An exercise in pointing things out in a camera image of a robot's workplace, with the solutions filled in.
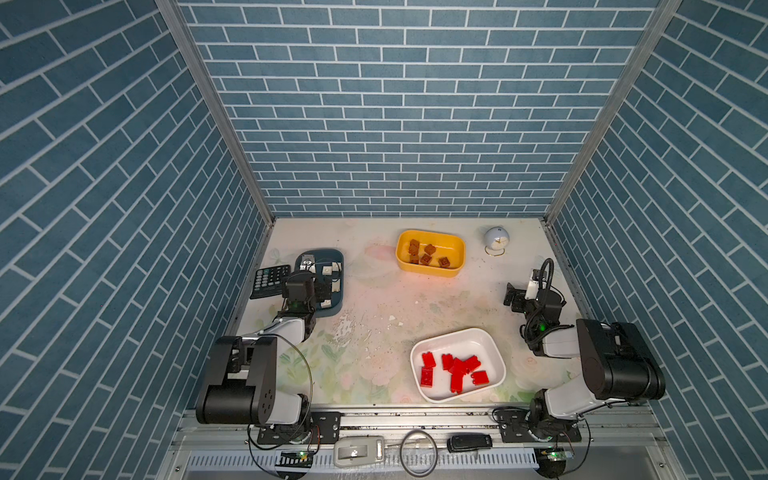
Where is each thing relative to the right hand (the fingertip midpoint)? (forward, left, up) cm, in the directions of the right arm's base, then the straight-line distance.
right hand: (528, 286), depth 94 cm
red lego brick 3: (-29, +23, -6) cm, 37 cm away
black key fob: (-43, +22, -4) cm, 49 cm away
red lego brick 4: (-25, +19, -5) cm, 32 cm away
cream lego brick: (-9, +66, +16) cm, 68 cm away
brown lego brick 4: (+10, +26, -4) cm, 28 cm away
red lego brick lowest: (-26, +23, -3) cm, 35 cm away
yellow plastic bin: (+17, +24, -3) cm, 30 cm away
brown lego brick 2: (+17, +31, -5) cm, 36 cm away
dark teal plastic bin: (+7, +68, -4) cm, 68 cm away
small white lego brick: (+4, +67, -4) cm, 67 cm away
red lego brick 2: (-24, +31, -6) cm, 39 cm away
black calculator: (-3, +86, -3) cm, 86 cm away
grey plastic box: (-47, +47, -4) cm, 67 cm away
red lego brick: (-29, +32, -5) cm, 43 cm away
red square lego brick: (-24, +26, -5) cm, 36 cm away
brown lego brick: (+17, +37, -4) cm, 41 cm away
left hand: (-4, +68, +4) cm, 68 cm away
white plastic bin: (-18, +18, -5) cm, 26 cm away
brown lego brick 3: (+11, +33, -3) cm, 35 cm away
